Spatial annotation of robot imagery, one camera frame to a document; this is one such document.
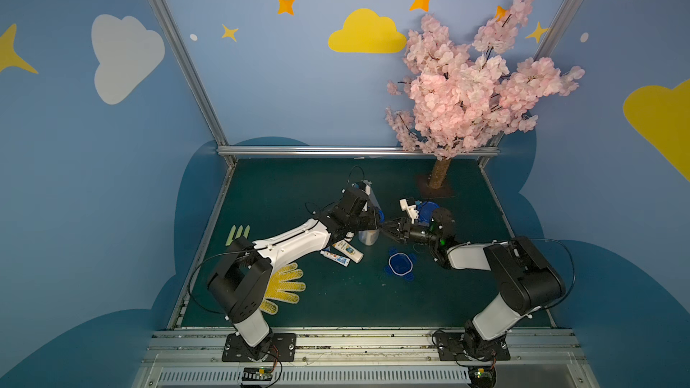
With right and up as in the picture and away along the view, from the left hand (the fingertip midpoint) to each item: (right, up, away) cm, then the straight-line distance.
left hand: (382, 214), depth 85 cm
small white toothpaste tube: (-15, -16, +5) cm, 23 cm away
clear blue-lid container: (-4, -8, +5) cm, 11 cm away
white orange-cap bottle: (-11, -14, +6) cm, 18 cm away
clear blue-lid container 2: (-5, +8, -5) cm, 11 cm away
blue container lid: (+7, -18, +5) cm, 20 cm away
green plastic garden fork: (-51, -9, +11) cm, 53 cm away
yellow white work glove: (-33, -23, -1) cm, 41 cm away
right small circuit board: (+26, -44, -12) cm, 53 cm away
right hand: (0, -4, -1) cm, 4 cm away
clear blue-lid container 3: (+13, +1, -2) cm, 14 cm away
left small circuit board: (-36, -42, -13) cm, 57 cm away
